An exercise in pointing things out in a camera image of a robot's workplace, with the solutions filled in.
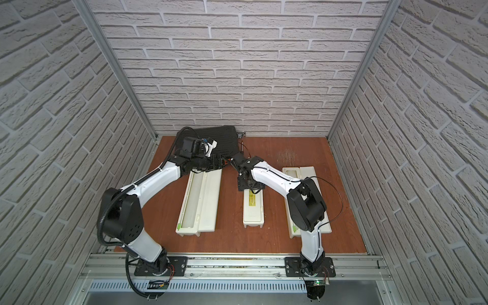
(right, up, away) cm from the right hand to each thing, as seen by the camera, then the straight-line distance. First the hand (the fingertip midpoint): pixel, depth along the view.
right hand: (253, 186), depth 90 cm
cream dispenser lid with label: (0, -9, -7) cm, 12 cm away
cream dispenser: (+25, +6, +4) cm, 26 cm away
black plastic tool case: (-17, +26, +24) cm, 39 cm away
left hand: (-11, +12, -5) cm, 17 cm away
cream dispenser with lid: (-24, -10, -7) cm, 27 cm away
